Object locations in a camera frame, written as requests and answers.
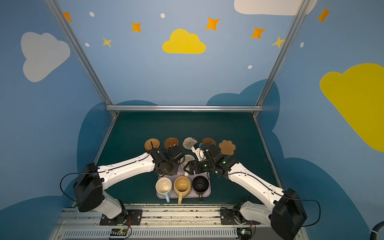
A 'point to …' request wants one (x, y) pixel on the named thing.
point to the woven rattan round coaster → (155, 143)
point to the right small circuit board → (244, 233)
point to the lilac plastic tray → (191, 194)
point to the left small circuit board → (119, 232)
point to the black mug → (200, 184)
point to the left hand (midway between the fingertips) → (173, 169)
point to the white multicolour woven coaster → (188, 142)
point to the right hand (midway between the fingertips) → (190, 166)
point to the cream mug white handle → (182, 159)
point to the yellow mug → (182, 186)
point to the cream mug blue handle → (163, 185)
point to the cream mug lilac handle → (180, 171)
